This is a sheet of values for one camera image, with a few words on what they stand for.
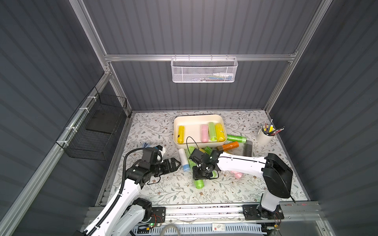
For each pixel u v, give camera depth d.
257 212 0.73
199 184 0.76
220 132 1.02
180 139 1.00
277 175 0.46
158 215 0.72
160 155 0.65
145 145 0.97
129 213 0.58
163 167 0.67
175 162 0.70
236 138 0.99
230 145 0.96
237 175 0.84
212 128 1.05
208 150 0.94
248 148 0.96
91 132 0.73
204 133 1.02
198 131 1.08
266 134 0.91
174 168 0.68
